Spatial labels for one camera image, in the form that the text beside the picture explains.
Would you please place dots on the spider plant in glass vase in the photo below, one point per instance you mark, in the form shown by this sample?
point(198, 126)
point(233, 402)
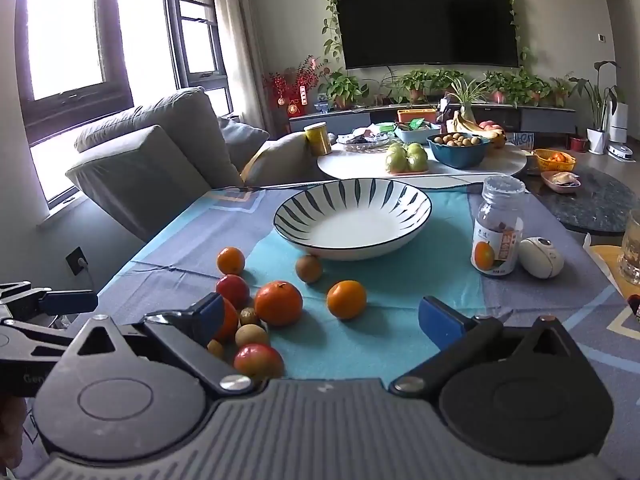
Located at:
point(467, 95)

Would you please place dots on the green lidded container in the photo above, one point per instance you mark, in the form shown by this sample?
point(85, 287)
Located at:
point(386, 127)

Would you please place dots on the blue and white ceramic jar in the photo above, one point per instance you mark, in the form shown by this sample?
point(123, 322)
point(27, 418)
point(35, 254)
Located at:
point(322, 105)

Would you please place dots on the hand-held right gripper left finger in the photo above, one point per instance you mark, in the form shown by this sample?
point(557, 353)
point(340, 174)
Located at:
point(206, 314)

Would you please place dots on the grey cushion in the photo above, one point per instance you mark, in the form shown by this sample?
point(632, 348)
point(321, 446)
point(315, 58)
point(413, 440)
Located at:
point(245, 140)

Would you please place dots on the beige curtain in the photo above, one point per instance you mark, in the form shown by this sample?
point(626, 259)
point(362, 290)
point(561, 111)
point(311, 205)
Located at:
point(240, 35)

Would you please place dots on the orange box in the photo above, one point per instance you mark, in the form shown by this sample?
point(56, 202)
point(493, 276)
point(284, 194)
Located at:
point(415, 115)

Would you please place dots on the grey sofa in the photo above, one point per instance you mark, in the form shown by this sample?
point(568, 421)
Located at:
point(150, 160)

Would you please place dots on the round white coffee table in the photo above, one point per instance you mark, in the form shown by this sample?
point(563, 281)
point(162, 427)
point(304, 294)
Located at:
point(360, 164)

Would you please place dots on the green potted plant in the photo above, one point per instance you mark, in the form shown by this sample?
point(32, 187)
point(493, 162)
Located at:
point(535, 87)
point(561, 89)
point(416, 84)
point(447, 80)
point(345, 87)
point(502, 85)

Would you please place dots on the black wall socket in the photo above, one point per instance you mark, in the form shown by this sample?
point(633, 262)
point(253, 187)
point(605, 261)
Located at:
point(77, 261)

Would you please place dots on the orange foam tray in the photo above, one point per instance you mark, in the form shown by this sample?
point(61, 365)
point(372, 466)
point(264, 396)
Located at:
point(407, 172)

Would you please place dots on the clear glass mug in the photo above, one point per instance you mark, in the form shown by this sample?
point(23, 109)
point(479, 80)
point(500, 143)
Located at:
point(631, 250)

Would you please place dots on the tall plant in white pot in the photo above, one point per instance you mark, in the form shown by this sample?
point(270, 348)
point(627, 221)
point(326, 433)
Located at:
point(597, 110)

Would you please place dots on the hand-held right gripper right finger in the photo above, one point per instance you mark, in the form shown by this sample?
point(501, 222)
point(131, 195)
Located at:
point(436, 322)

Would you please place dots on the red apple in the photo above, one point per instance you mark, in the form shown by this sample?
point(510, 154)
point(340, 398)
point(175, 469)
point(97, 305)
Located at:
point(258, 361)
point(233, 290)

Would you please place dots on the brown kiwi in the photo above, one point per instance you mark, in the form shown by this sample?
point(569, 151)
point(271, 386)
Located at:
point(216, 348)
point(248, 316)
point(251, 335)
point(308, 268)

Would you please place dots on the green apple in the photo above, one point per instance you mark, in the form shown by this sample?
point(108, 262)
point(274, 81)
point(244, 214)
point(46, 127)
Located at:
point(418, 162)
point(396, 162)
point(396, 150)
point(416, 149)

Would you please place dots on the grey television cabinet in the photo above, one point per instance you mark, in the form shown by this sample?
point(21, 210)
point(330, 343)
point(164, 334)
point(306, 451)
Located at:
point(350, 120)

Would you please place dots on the pink dish with snacks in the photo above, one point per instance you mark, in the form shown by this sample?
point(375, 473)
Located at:
point(561, 181)

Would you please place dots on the black wall television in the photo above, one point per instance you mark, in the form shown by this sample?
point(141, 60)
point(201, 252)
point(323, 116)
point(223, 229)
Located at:
point(425, 17)

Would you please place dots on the orange basket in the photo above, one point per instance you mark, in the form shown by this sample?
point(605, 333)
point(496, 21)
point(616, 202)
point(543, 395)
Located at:
point(552, 164)

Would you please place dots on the pile of small tangerines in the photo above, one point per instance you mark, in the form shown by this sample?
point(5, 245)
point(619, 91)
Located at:
point(556, 156)

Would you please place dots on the dark framed window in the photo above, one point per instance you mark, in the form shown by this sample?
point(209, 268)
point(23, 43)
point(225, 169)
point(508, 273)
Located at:
point(65, 35)
point(200, 35)

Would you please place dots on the lime and lemon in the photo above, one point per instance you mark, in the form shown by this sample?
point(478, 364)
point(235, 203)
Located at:
point(602, 260)

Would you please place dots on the red festive decoration plant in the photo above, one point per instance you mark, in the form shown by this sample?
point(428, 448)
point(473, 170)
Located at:
point(290, 85)

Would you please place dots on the clear plastic bottle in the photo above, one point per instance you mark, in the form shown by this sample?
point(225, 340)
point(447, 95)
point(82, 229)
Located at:
point(497, 230)

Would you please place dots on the round dark marble table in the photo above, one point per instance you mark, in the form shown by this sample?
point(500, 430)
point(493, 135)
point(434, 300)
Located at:
point(595, 200)

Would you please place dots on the white round device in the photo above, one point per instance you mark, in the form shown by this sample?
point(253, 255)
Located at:
point(541, 257)

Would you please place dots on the pile of brown kiwis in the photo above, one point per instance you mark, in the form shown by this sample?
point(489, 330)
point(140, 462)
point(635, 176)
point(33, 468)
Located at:
point(457, 140)

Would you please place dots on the white bowl with blue stripes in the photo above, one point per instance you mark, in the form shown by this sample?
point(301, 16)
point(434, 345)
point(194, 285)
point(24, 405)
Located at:
point(350, 225)

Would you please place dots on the large orange with stem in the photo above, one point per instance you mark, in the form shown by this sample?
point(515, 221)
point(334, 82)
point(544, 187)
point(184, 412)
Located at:
point(278, 303)

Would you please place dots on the beige cushion with yellow stripe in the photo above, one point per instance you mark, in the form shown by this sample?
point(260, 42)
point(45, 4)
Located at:
point(280, 160)

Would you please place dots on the red pot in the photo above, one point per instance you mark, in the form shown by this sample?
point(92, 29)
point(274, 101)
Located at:
point(578, 144)

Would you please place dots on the light blue tray with packets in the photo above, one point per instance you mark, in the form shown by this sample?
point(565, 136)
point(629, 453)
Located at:
point(415, 132)

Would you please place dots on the bunch of yellow bananas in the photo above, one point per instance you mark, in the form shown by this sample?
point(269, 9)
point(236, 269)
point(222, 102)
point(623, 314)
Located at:
point(472, 125)

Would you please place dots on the glass plate with snacks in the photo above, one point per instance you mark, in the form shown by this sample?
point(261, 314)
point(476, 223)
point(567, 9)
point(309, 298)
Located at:
point(362, 141)

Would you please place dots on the red peaches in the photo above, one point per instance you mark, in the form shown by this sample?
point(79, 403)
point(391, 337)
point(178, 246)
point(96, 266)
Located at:
point(491, 126)

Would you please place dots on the blue and grey patterned tablecloth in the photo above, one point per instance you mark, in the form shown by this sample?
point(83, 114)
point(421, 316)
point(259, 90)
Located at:
point(380, 320)

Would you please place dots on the yellow cup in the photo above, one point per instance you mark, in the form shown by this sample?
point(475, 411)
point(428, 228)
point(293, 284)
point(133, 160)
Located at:
point(318, 140)

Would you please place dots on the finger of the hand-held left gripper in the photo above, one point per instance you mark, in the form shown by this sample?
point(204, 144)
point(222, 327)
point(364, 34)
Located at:
point(67, 303)
point(35, 336)

